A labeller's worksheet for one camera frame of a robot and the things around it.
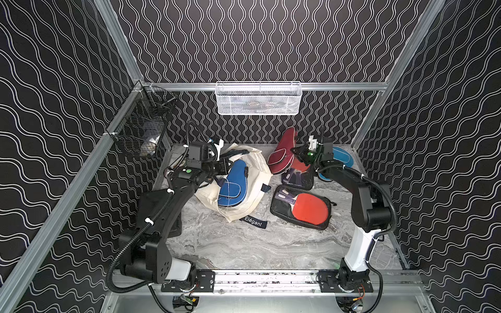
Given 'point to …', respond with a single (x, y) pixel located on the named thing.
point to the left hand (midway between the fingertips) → (232, 159)
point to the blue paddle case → (233, 192)
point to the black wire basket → (139, 125)
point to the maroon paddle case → (280, 159)
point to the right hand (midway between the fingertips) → (290, 148)
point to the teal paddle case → (340, 155)
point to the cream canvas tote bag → (259, 178)
